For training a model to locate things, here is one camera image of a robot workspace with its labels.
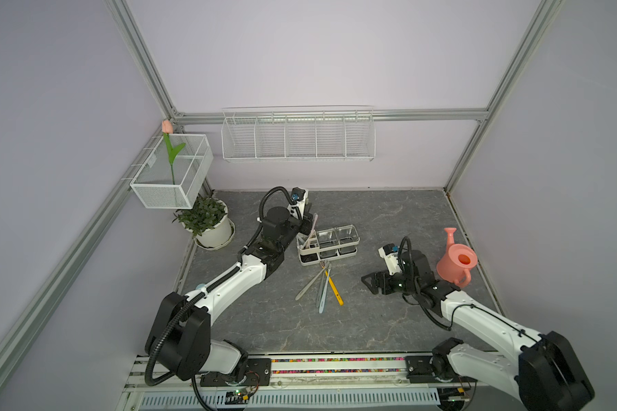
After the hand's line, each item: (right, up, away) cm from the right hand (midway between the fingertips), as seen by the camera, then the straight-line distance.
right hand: (371, 274), depth 85 cm
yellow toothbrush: (-12, -6, +4) cm, 14 cm away
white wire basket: (-65, +34, -2) cm, 74 cm away
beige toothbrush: (-22, -6, +6) cm, 24 cm away
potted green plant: (-57, +18, +4) cm, 59 cm away
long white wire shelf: (-25, +53, +17) cm, 61 cm away
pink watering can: (+27, +3, -1) cm, 27 cm away
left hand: (-20, +23, -5) cm, 31 cm away
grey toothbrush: (-16, -8, +3) cm, 18 cm away
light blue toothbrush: (-14, -2, +8) cm, 17 cm away
